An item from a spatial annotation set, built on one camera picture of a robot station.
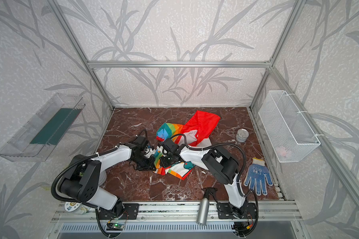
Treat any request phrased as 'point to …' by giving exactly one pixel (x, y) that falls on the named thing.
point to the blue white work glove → (256, 175)
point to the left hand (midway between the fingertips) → (157, 164)
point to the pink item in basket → (281, 150)
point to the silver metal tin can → (242, 135)
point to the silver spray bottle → (202, 216)
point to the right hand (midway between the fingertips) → (161, 159)
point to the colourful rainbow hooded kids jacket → (194, 130)
